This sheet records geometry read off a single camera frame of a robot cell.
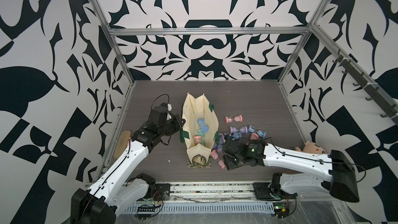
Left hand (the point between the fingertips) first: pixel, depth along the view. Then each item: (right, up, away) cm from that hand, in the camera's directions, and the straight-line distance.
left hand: (185, 117), depth 78 cm
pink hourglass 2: (+38, -12, +12) cm, 42 cm away
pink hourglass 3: (+15, -20, +5) cm, 25 cm away
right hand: (+20, -21, 0) cm, 29 cm away
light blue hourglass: (+43, -11, +13) cm, 46 cm away
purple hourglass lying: (+33, -9, +14) cm, 37 cm away
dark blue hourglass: (+10, -7, +12) cm, 17 cm away
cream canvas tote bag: (+7, -7, +14) cm, 18 cm away
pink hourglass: (+25, -4, +19) cm, 31 cm away
